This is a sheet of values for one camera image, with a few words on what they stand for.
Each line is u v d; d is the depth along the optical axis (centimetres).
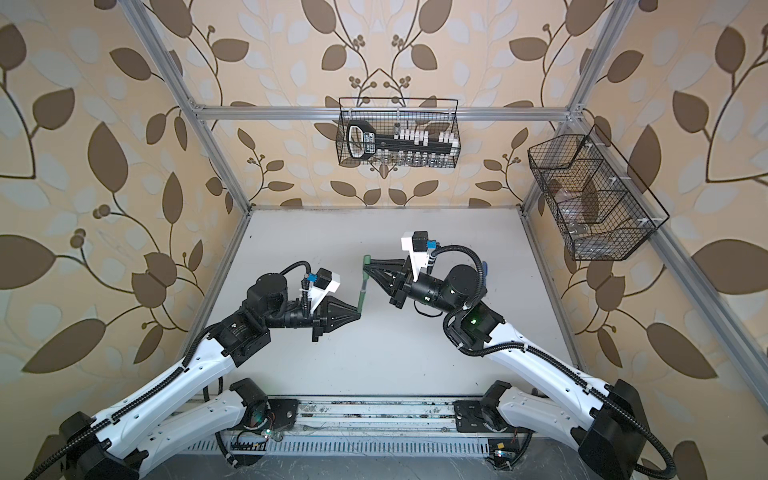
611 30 74
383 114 91
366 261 59
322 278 57
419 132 92
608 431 38
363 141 84
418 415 76
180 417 54
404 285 53
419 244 53
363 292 62
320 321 58
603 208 73
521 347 48
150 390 44
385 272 61
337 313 62
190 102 89
